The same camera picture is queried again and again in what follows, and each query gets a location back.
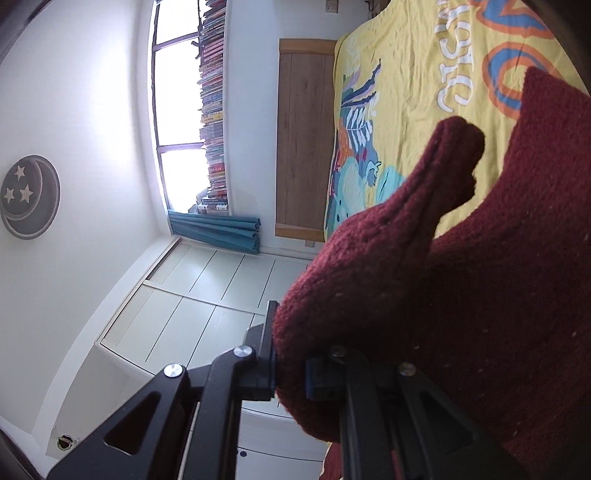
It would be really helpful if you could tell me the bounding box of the dark red knitted sweater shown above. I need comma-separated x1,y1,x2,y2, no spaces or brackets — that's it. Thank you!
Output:
273,68,590,479

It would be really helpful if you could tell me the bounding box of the white wardrobe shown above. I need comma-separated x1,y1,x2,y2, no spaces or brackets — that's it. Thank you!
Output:
94,237,332,462

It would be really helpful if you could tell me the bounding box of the teal curtain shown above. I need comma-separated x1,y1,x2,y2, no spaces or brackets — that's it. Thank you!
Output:
168,210,260,254

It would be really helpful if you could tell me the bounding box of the moon and stars ceiling lamp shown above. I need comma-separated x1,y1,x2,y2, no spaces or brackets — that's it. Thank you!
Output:
1,155,61,240

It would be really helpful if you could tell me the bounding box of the window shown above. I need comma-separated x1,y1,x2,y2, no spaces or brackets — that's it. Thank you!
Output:
151,0,208,212

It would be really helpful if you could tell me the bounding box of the yellow patterned bed cover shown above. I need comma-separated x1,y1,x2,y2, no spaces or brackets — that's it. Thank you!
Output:
324,1,583,235

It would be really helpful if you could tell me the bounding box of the wooden headboard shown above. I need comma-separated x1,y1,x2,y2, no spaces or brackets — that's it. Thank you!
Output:
274,38,335,242

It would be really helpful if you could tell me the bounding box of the row of books on shelf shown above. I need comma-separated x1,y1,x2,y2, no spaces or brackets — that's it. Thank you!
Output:
197,0,228,212

